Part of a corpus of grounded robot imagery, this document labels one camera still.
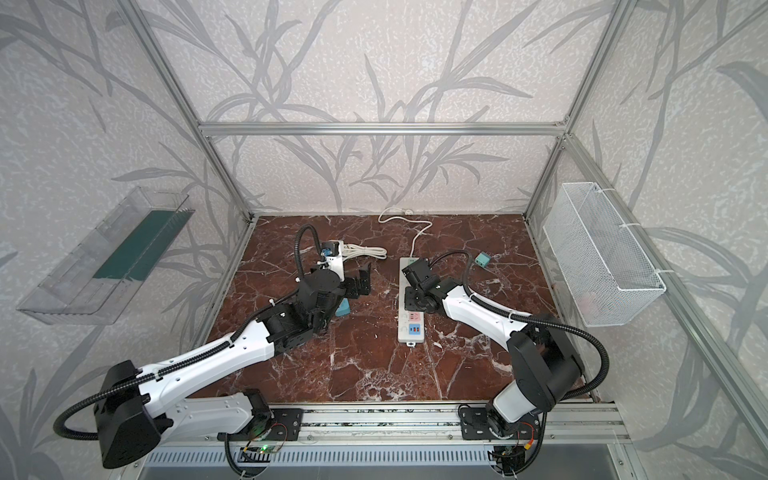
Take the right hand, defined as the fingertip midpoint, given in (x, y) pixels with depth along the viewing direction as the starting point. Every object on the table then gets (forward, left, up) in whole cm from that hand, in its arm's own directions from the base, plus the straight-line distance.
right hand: (413, 290), depth 89 cm
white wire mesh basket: (-11, -39, +27) cm, 49 cm away
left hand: (0, +14, +18) cm, 23 cm away
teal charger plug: (+18, -26, -9) cm, 33 cm away
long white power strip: (-8, +1, -6) cm, 10 cm away
